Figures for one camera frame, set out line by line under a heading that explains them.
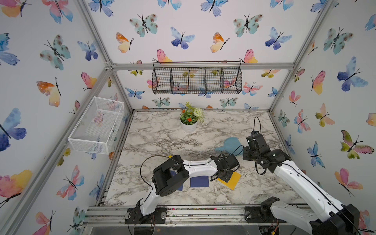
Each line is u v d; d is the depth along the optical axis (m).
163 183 0.50
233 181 0.79
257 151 0.58
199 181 0.84
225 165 0.68
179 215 0.76
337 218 0.39
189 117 0.96
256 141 0.58
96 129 0.86
